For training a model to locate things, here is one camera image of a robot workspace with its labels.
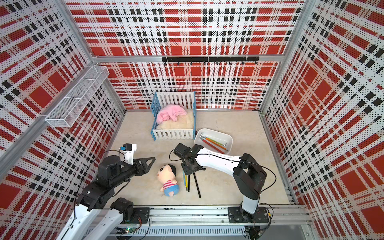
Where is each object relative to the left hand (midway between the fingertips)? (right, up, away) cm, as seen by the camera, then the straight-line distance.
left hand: (154, 159), depth 72 cm
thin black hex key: (+16, -17, +12) cm, 26 cm away
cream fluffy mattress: (+11, +19, +30) cm, 37 cm away
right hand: (+19, -8, +11) cm, 23 cm away
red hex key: (+31, +2, +29) cm, 42 cm away
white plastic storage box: (+32, +5, +30) cm, 44 cm away
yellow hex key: (+14, -16, +12) cm, 25 cm away
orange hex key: (+31, +5, +30) cm, 43 cm away
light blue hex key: (+13, -15, +15) cm, 25 cm away
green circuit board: (-11, -33, -2) cm, 34 cm away
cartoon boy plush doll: (+4, -10, +8) cm, 14 cm away
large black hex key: (+21, -18, +12) cm, 30 cm away
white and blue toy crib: (-6, +36, +37) cm, 52 cm away
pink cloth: (+2, +25, +26) cm, 36 cm away
